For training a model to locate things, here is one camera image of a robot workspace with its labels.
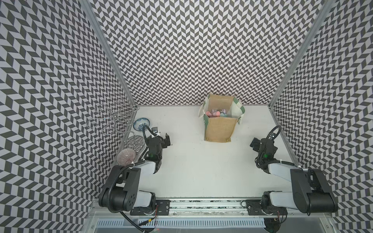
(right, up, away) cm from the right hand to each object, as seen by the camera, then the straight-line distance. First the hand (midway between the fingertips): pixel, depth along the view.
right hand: (261, 143), depth 91 cm
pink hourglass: (-33, +19, +12) cm, 40 cm away
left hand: (-66, +5, 0) cm, 66 cm away
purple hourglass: (-22, +21, +13) cm, 33 cm away
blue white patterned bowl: (-83, +12, +12) cm, 85 cm away
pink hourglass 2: (-28, +19, +7) cm, 34 cm away
